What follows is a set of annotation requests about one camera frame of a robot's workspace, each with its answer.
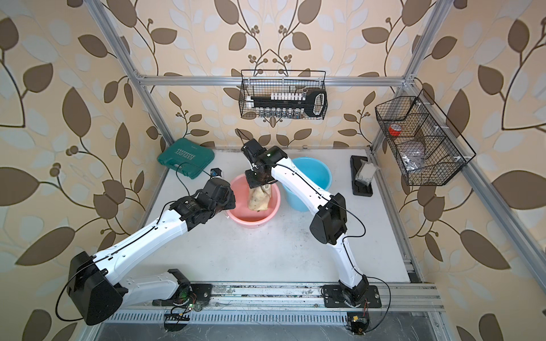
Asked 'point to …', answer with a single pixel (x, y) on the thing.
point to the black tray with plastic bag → (359, 188)
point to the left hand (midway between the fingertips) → (228, 193)
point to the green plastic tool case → (187, 156)
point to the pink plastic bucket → (242, 216)
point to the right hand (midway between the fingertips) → (255, 181)
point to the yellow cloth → (259, 197)
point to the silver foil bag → (409, 165)
